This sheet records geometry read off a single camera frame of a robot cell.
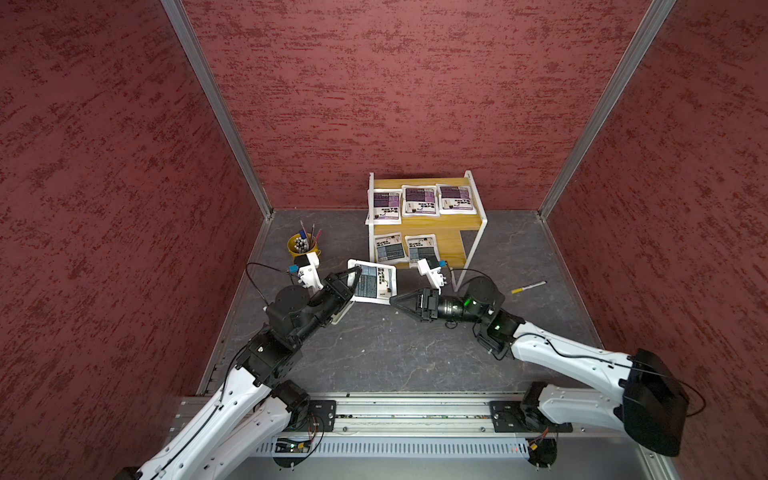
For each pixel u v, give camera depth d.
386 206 0.75
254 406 0.48
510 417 0.74
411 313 0.59
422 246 0.89
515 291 0.97
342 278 0.64
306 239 0.98
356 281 0.64
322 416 0.74
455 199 0.76
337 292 0.57
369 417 0.76
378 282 0.67
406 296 0.62
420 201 0.76
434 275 0.65
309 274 0.61
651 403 0.41
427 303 0.59
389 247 0.88
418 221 0.74
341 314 0.91
